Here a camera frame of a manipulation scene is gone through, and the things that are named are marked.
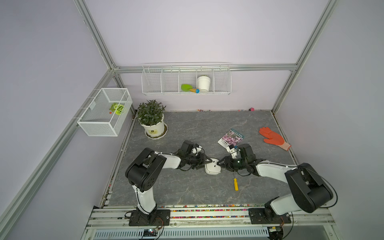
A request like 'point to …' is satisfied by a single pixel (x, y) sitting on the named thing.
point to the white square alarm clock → (212, 168)
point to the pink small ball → (252, 109)
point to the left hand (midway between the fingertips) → (210, 164)
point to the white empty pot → (203, 83)
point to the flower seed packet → (231, 137)
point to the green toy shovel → (187, 87)
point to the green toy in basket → (118, 108)
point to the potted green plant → (151, 116)
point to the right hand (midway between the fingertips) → (218, 163)
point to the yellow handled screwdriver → (236, 184)
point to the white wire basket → (108, 114)
